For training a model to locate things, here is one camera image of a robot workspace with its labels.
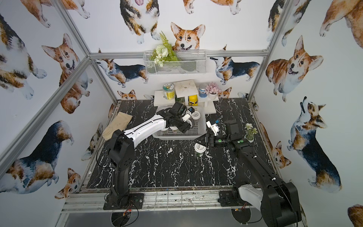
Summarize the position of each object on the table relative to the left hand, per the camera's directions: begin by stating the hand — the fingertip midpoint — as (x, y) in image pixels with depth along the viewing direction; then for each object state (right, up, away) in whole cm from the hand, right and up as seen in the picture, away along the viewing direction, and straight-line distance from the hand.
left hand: (184, 119), depth 92 cm
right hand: (+10, -9, -17) cm, 22 cm away
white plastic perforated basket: (+9, -8, +11) cm, 17 cm away
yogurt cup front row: (+9, -18, -6) cm, 21 cm away
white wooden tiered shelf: (+1, +21, +6) cm, 22 cm away
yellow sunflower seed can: (-10, +19, +4) cm, 22 cm away
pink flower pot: (+18, +19, +1) cm, 27 cm away
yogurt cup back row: (-7, -6, +2) cm, 9 cm away
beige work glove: (-51, -3, +19) cm, 55 cm away
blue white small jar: (+12, +19, +6) cm, 23 cm away
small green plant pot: (-3, +15, +18) cm, 24 cm away
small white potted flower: (+42, -9, -2) cm, 43 cm away
